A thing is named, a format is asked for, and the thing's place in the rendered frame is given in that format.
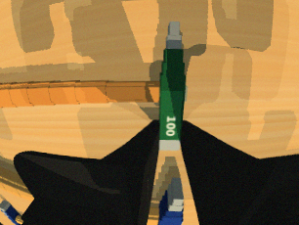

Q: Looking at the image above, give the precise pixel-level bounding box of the hammer with blue head and wooden handle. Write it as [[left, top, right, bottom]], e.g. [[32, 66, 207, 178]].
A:
[[0, 166, 184, 225]]

